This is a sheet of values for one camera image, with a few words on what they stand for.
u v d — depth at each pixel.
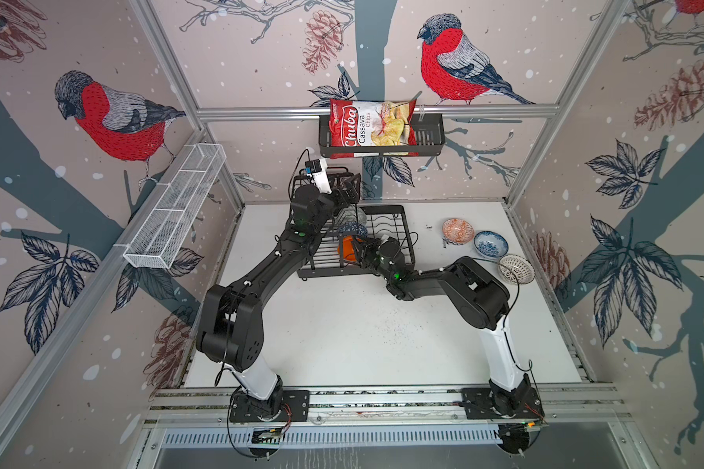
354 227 1.07
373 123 0.88
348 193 0.73
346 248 1.01
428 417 0.73
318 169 0.69
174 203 0.79
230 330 0.45
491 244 1.06
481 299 0.56
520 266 0.98
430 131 0.96
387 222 1.13
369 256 0.86
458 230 1.10
